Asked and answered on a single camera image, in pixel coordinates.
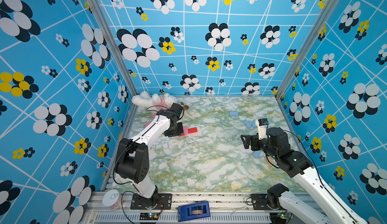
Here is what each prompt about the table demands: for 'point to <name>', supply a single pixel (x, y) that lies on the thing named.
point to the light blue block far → (234, 113)
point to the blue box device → (193, 211)
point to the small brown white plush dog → (185, 107)
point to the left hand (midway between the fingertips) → (180, 132)
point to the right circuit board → (278, 217)
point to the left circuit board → (149, 216)
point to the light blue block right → (254, 124)
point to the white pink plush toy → (154, 101)
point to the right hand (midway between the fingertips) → (251, 134)
